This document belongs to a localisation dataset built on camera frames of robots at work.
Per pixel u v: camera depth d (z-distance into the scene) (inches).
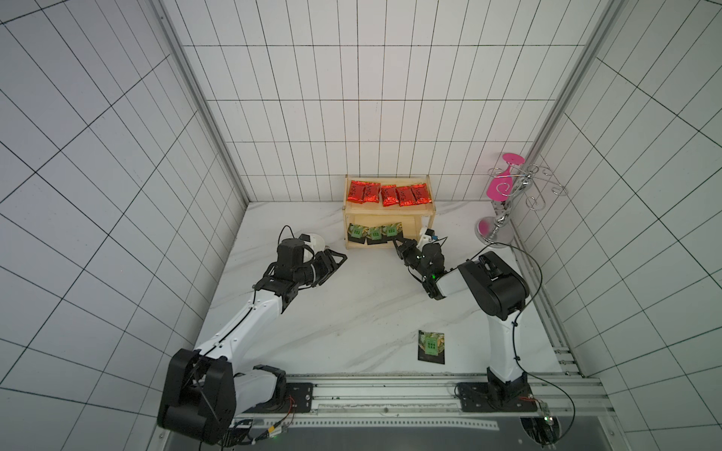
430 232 36.5
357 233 41.9
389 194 35.4
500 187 33.9
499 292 21.4
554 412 27.8
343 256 31.2
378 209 35.4
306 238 31.0
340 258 31.0
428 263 30.7
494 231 42.6
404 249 34.5
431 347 32.0
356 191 36.6
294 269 25.3
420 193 35.8
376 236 41.5
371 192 36.2
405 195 36.0
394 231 38.6
